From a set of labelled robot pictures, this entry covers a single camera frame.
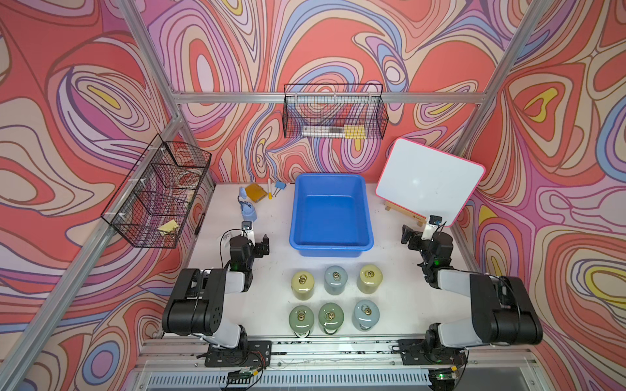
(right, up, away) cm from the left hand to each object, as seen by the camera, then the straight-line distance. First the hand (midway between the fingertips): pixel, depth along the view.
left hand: (255, 236), depth 94 cm
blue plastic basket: (+30, +7, +14) cm, 34 cm away
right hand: (+63, +1, -1) cm, 63 cm away
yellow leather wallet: (-6, +18, +23) cm, 30 cm away
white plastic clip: (-5, +1, -16) cm, 17 cm away
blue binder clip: (+5, +22, +26) cm, 34 cm away
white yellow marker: (+2, +20, +22) cm, 30 cm away
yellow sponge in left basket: (-20, +6, -22) cm, 30 cm away
